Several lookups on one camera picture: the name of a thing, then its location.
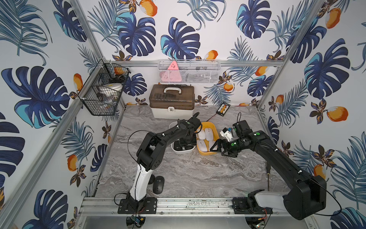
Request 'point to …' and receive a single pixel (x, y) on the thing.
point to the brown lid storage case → (172, 101)
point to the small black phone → (223, 109)
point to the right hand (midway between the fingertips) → (216, 151)
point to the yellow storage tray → (206, 125)
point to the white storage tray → (181, 152)
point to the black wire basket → (101, 93)
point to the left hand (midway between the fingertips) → (191, 142)
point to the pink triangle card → (172, 74)
